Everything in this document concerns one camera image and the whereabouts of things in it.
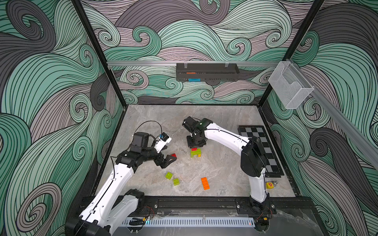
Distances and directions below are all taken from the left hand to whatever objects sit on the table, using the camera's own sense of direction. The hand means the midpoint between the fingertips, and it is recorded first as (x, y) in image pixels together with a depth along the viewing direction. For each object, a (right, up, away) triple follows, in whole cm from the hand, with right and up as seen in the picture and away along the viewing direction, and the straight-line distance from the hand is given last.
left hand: (169, 151), depth 75 cm
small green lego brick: (-1, -15, +7) cm, 17 cm away
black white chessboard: (+59, -12, +9) cm, 61 cm away
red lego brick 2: (+13, -1, +9) cm, 16 cm away
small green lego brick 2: (+3, -18, +5) cm, 19 cm away
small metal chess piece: (+57, -18, +3) cm, 60 cm away
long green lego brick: (+16, -4, +13) cm, 21 cm away
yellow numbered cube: (+54, -19, +3) cm, 58 cm away
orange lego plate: (+19, -19, +5) cm, 28 cm away
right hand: (+13, 0, +12) cm, 18 cm away
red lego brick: (+1, -6, +15) cm, 17 cm away
